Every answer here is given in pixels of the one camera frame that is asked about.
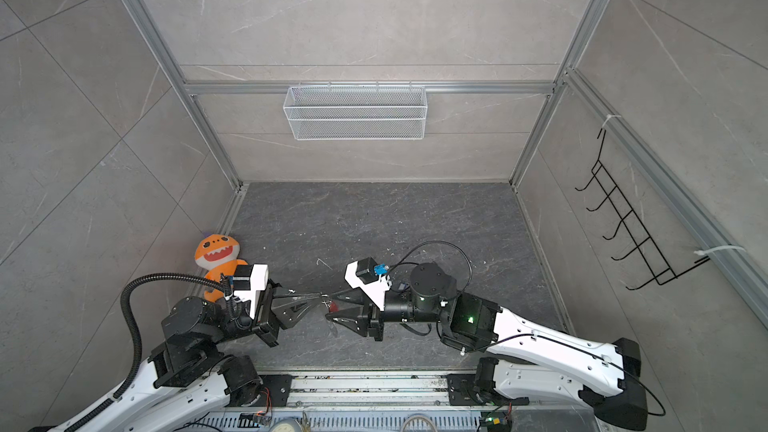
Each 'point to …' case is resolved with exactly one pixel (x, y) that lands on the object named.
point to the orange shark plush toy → (218, 253)
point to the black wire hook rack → (661, 271)
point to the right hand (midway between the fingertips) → (333, 304)
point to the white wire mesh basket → (350, 113)
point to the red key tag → (333, 307)
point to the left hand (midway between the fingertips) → (318, 293)
